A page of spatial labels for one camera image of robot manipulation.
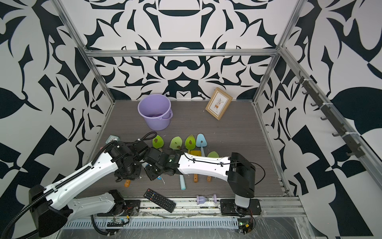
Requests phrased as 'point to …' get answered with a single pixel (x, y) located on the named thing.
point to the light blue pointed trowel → (201, 142)
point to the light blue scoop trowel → (182, 182)
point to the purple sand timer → (202, 199)
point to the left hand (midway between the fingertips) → (132, 173)
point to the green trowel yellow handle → (190, 143)
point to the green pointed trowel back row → (157, 142)
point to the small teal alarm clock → (112, 137)
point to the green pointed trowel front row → (127, 183)
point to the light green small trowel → (212, 154)
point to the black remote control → (159, 199)
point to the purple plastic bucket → (156, 110)
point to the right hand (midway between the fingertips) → (146, 170)
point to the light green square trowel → (176, 143)
